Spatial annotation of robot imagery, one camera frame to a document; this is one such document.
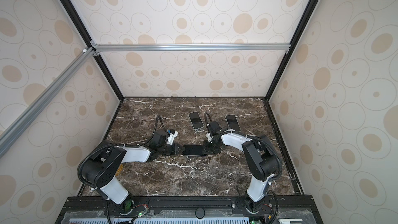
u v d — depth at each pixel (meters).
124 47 0.90
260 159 0.48
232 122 1.06
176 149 0.81
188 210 0.73
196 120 1.06
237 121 1.06
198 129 1.02
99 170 0.46
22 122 0.55
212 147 0.80
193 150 0.92
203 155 0.89
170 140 0.85
